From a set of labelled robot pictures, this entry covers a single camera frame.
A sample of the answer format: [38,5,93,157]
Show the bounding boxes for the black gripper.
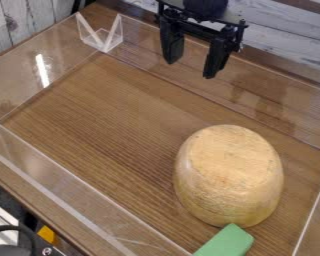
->
[156,0,248,79]

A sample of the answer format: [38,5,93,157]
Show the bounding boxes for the brown wooden bowl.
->
[173,125,284,227]

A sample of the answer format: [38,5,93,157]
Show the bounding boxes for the black cable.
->
[0,224,38,256]

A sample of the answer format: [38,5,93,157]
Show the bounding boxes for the clear acrylic corner bracket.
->
[75,13,124,53]

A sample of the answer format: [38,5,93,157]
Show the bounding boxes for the green block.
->
[192,224,255,256]

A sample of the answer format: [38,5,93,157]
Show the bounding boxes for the clear acrylic tray wall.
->
[0,6,320,256]

